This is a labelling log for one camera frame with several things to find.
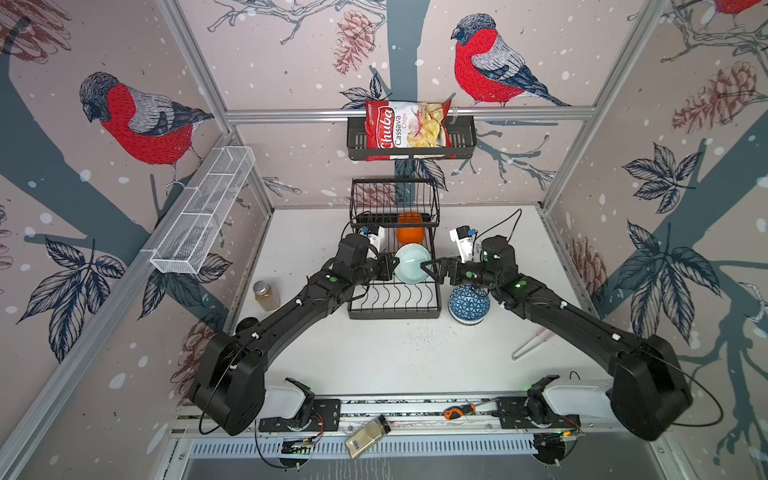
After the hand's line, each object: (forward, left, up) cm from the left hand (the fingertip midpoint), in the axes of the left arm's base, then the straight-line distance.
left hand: (400, 260), depth 79 cm
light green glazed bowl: (0, -3, -4) cm, 5 cm away
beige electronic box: (-38, +9, -17) cm, 43 cm away
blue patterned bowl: (-6, -21, -16) cm, 27 cm away
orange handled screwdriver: (-33, -14, -19) cm, 40 cm away
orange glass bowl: (+25, -5, -16) cm, 30 cm away
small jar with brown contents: (-4, +39, -13) cm, 41 cm away
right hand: (-2, -7, -1) cm, 8 cm away
